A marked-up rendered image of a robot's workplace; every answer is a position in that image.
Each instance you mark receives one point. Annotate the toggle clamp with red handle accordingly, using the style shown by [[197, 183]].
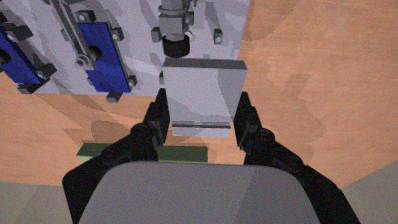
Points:
[[4, 58]]

